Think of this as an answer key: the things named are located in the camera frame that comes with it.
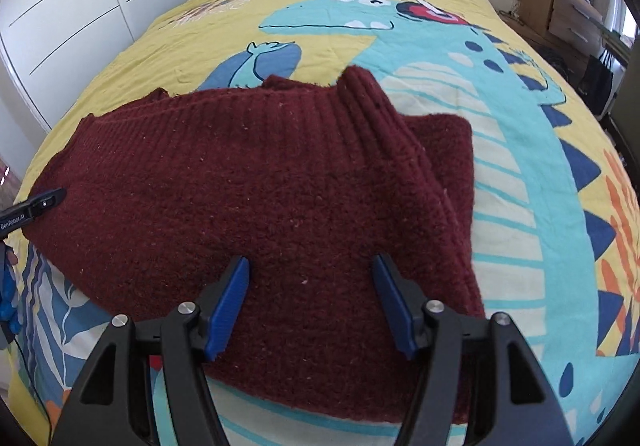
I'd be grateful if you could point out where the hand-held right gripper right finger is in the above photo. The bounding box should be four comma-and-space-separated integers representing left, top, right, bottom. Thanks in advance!
370, 253, 576, 446

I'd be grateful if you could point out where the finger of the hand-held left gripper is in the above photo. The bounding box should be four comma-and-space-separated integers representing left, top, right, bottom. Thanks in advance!
26, 187, 68, 219

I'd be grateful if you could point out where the wooden dresser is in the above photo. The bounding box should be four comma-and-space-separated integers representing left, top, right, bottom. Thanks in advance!
517, 0, 603, 44

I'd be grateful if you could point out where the dark red knitted sweater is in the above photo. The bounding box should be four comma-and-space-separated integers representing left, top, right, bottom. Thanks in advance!
22, 66, 486, 427

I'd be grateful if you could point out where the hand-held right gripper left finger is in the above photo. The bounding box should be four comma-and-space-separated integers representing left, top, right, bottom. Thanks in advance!
50, 255, 251, 446

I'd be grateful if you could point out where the person's left hand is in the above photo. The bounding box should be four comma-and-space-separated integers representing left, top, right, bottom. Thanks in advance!
0, 246, 22, 334

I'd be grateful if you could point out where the white wardrobe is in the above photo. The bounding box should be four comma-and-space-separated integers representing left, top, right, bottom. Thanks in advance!
0, 0, 193, 137

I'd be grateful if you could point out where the bed with yellow dinosaur cover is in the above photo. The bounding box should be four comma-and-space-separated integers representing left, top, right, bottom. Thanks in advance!
5, 0, 640, 446

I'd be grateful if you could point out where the black bag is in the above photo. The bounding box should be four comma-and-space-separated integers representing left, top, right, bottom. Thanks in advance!
580, 53, 614, 117

